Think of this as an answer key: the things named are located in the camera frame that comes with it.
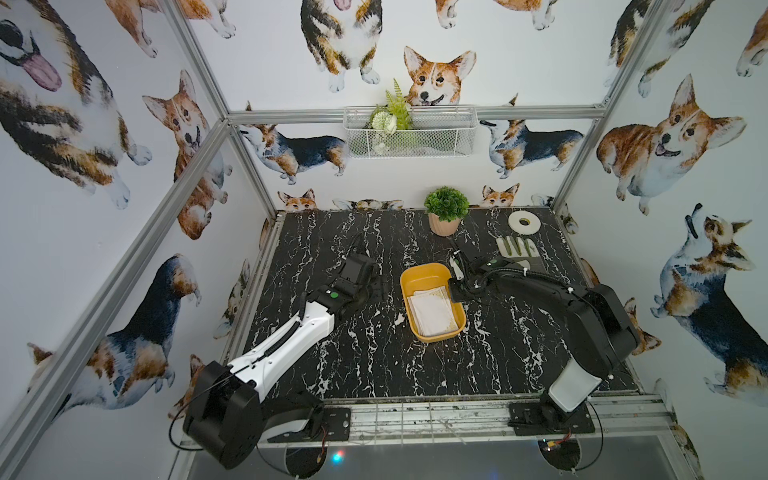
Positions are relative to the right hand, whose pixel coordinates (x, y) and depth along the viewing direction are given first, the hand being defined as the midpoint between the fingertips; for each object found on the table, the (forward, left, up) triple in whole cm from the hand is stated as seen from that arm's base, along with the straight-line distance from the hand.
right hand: (451, 291), depth 90 cm
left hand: (-1, +21, +9) cm, 23 cm away
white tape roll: (+31, -34, -8) cm, 47 cm away
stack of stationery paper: (-5, +6, -4) cm, 8 cm away
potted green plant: (+27, 0, +9) cm, 29 cm away
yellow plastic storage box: (+9, +7, -6) cm, 13 cm away
